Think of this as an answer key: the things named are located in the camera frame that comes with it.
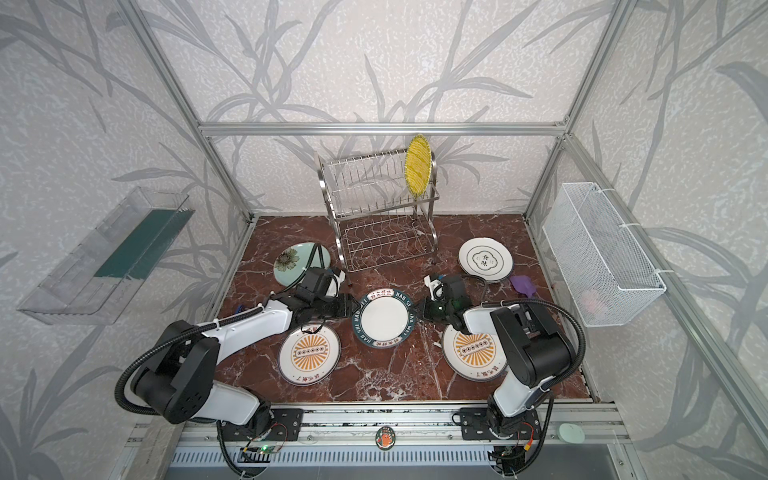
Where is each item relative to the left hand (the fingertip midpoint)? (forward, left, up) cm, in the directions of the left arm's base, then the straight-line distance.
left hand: (360, 298), depth 89 cm
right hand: (+1, -15, -4) cm, 16 cm away
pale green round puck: (-33, -54, -3) cm, 63 cm away
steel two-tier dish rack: (+15, -5, +20) cm, 25 cm away
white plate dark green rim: (-3, -7, -6) cm, 10 cm away
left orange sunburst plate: (-15, +14, -6) cm, 21 cm away
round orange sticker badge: (-34, -9, -6) cm, 36 cm away
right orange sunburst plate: (-15, -34, -6) cm, 38 cm away
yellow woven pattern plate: (+31, -17, +26) cm, 44 cm away
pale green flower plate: (+19, +27, -8) cm, 34 cm away
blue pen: (-1, +38, -6) cm, 39 cm away
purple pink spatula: (+9, -53, -6) cm, 55 cm away
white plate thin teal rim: (+20, -43, -8) cm, 49 cm away
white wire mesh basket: (-9, -56, +29) cm, 63 cm away
